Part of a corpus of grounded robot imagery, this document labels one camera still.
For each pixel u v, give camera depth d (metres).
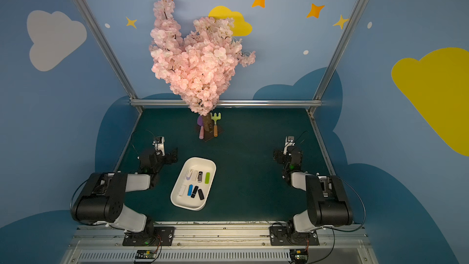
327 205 0.45
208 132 1.08
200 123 1.13
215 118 1.18
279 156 0.86
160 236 0.74
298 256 0.73
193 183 0.89
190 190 0.86
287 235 0.73
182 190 0.86
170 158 0.86
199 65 0.60
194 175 0.91
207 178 0.91
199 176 0.92
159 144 0.81
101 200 0.45
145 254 0.72
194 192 0.86
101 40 0.86
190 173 0.93
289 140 0.82
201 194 0.86
